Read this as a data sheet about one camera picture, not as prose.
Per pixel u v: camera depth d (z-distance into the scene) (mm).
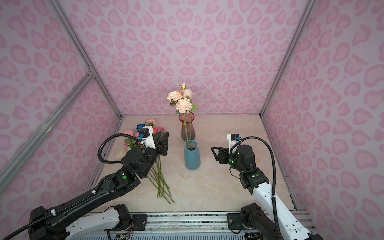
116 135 473
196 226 723
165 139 664
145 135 543
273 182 522
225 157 662
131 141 954
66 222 410
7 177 510
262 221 565
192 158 835
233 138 666
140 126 1086
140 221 740
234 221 734
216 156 701
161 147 587
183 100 689
